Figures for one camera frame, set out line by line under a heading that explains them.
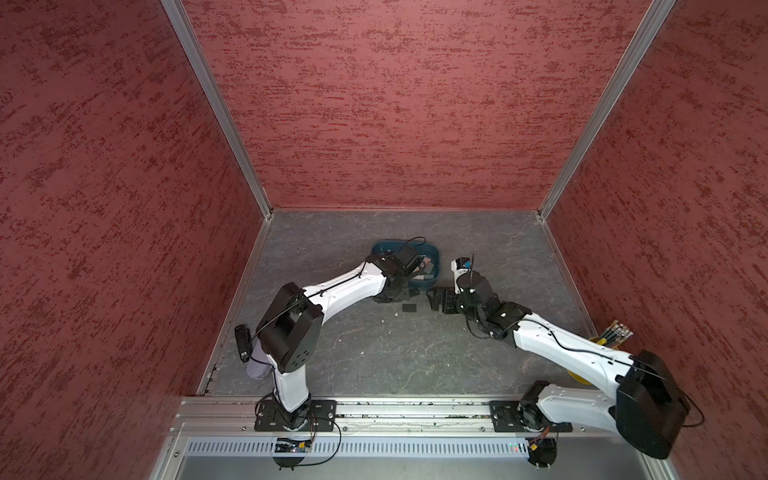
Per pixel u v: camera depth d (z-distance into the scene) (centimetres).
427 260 103
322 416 74
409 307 94
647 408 41
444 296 73
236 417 76
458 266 75
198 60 78
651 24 73
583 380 49
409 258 71
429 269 101
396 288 63
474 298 63
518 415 73
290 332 47
